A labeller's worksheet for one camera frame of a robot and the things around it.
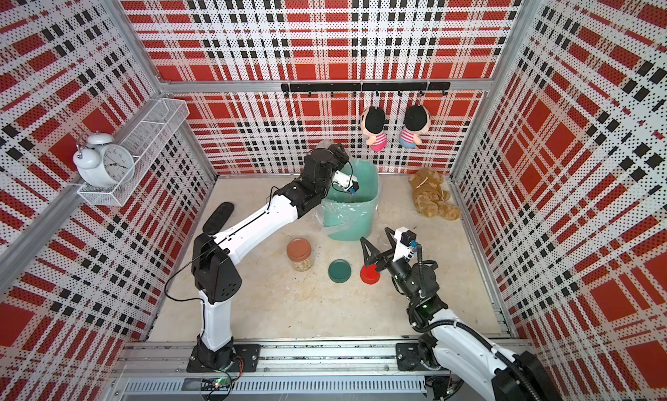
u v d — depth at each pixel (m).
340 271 0.91
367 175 0.90
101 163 0.60
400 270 0.67
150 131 0.84
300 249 0.86
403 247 0.64
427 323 0.59
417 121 0.92
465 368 0.54
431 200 1.02
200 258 0.51
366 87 0.90
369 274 0.88
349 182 0.74
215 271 0.48
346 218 0.83
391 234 0.77
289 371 0.73
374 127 0.93
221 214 1.06
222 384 0.70
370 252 0.68
